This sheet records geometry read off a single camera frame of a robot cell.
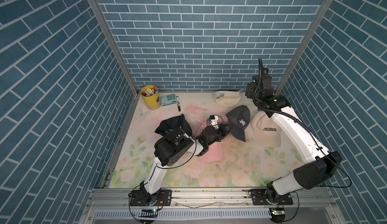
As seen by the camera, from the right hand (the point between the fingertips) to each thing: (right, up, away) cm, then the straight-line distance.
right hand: (258, 87), depth 77 cm
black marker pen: (-46, -13, +33) cm, 58 cm away
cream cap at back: (-10, -4, +32) cm, 34 cm away
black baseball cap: (-48, -21, +22) cm, 57 cm away
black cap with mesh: (-6, -16, +13) cm, 22 cm away
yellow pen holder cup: (-64, -4, +24) cm, 69 cm away
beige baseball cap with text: (+12, -26, +16) cm, 33 cm away
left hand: (-8, -22, +8) cm, 25 cm away
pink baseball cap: (-22, -37, +11) cm, 44 cm away
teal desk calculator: (-54, -5, +37) cm, 66 cm away
